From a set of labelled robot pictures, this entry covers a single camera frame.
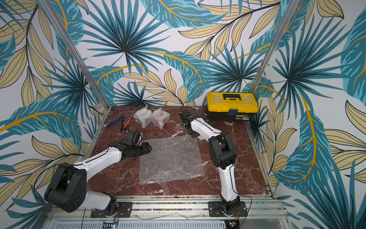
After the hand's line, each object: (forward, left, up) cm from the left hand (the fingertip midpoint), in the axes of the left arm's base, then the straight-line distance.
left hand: (148, 150), depth 89 cm
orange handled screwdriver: (+26, +21, -5) cm, 33 cm away
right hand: (+17, -29, +1) cm, 33 cm away
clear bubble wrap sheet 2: (+25, -5, +4) cm, 25 cm away
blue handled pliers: (+28, +27, -4) cm, 39 cm away
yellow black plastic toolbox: (+31, -53, +10) cm, 62 cm away
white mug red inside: (+13, -34, -4) cm, 36 cm away
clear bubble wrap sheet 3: (-3, -15, -5) cm, 16 cm away
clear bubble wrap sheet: (+25, +7, +4) cm, 26 cm away
